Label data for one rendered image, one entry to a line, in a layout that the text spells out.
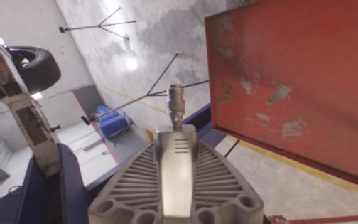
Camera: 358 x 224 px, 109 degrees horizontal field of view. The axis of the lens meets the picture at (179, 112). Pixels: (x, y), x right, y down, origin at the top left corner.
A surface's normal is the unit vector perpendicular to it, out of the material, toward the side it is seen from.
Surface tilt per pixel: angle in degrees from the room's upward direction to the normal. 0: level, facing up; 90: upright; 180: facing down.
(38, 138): 90
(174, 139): 55
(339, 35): 0
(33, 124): 90
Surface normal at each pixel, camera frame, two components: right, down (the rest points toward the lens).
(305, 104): -0.72, 0.44
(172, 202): 0.01, 0.11
